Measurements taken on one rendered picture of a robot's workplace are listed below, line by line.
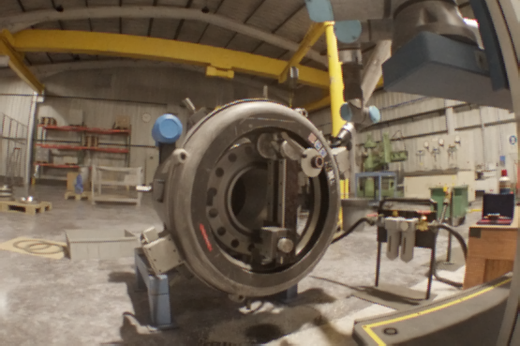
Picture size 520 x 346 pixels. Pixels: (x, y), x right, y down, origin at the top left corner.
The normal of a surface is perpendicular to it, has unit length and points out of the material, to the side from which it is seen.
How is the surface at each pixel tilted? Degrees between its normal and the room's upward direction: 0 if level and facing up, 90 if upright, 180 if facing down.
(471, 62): 90
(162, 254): 90
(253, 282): 90
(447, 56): 90
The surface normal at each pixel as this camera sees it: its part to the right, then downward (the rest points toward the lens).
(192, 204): 0.53, -0.09
